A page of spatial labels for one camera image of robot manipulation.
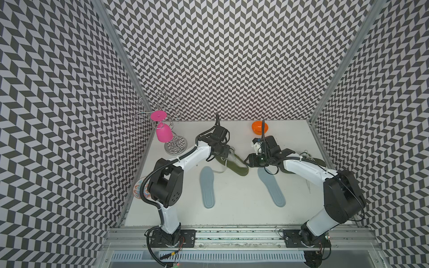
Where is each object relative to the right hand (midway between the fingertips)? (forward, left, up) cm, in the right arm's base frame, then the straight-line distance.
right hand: (248, 164), depth 87 cm
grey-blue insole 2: (-8, -13, -9) cm, 18 cm away
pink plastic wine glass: (+13, +45, +10) cm, 48 cm away
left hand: (+7, +13, +1) cm, 15 cm away
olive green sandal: (+5, -33, -1) cm, 34 cm away
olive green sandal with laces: (+4, +7, -6) cm, 10 cm away
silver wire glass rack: (+18, +41, -5) cm, 45 cm away
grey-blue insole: (-4, +22, -8) cm, 24 cm away
